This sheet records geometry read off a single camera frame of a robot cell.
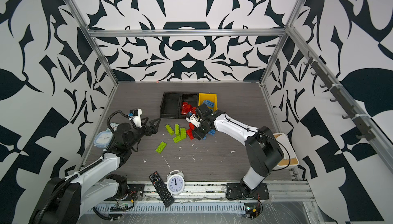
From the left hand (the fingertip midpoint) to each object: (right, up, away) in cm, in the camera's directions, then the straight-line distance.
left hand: (153, 115), depth 82 cm
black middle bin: (+17, +6, +26) cm, 31 cm away
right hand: (+23, -9, +5) cm, 26 cm away
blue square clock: (-31, -14, +6) cm, 34 cm away
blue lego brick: (+31, +6, +22) cm, 39 cm away
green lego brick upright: (+11, -10, +12) cm, 19 cm away
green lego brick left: (+6, -10, +12) cm, 16 cm away
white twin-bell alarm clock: (+13, -31, -7) cm, 34 cm away
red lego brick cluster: (+19, -11, +12) cm, 24 cm away
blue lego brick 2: (+30, -7, -6) cm, 32 cm away
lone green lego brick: (+2, -19, +7) cm, 20 cm away
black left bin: (+7, +4, +29) cm, 30 cm away
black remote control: (+7, -35, -9) cm, 37 cm away
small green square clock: (-27, -7, +12) cm, 31 cm away
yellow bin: (+33, +10, +22) cm, 40 cm away
